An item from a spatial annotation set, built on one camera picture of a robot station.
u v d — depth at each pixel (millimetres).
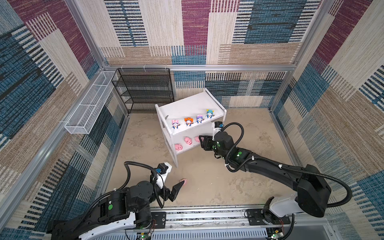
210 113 688
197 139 819
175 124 650
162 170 533
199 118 669
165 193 564
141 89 1089
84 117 929
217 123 700
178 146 792
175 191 561
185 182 846
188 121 662
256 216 734
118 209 470
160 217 746
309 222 734
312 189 418
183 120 675
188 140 811
